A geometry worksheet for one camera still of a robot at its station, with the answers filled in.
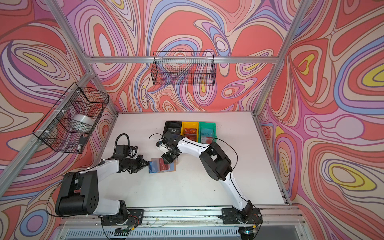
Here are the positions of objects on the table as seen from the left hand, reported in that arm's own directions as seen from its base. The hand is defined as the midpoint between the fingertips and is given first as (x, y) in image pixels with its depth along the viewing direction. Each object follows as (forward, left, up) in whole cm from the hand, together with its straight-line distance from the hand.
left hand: (150, 161), depth 91 cm
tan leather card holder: (-3, -9, -2) cm, 9 cm away
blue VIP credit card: (-3, -3, 0) cm, 4 cm away
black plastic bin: (+26, -13, 0) cm, 29 cm away
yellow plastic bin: (+27, -26, +3) cm, 38 cm away
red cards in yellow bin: (+22, -25, -1) cm, 34 cm away
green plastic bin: (+22, -37, +1) cm, 43 cm away
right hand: (0, -11, -3) cm, 11 cm away
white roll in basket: (+5, +27, +31) cm, 41 cm away
